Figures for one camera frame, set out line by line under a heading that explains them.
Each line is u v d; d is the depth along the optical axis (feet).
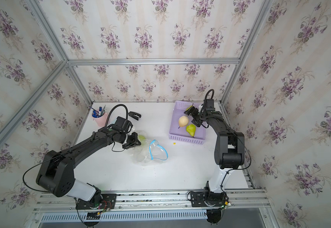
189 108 3.33
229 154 1.61
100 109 3.28
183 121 3.27
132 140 2.45
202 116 2.44
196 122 2.85
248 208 2.44
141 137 2.97
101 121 3.25
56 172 1.39
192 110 2.80
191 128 3.17
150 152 2.24
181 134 3.21
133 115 3.61
